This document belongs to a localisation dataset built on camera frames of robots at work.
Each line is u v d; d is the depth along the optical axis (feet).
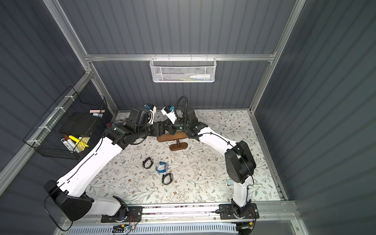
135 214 2.42
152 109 2.12
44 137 2.06
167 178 2.79
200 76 3.07
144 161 2.99
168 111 2.28
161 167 2.94
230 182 2.59
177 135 2.85
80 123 2.51
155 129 2.09
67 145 2.20
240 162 1.60
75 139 2.31
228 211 2.42
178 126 2.36
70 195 1.28
